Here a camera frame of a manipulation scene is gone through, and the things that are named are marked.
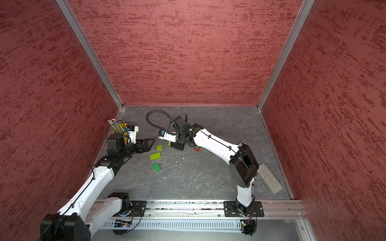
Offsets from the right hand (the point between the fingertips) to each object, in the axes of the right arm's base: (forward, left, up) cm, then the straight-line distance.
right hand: (174, 144), depth 84 cm
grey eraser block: (-18, -54, -11) cm, 58 cm away
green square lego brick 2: (-14, -13, +21) cm, 28 cm away
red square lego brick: (+3, -12, -14) cm, 19 cm away
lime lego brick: (-1, +2, +3) cm, 4 cm away
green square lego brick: (-10, +11, -10) cm, 18 cm away
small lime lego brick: (+4, +12, -11) cm, 17 cm away
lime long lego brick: (-2, +13, -11) cm, 17 cm away
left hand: (0, +14, +3) cm, 14 cm away
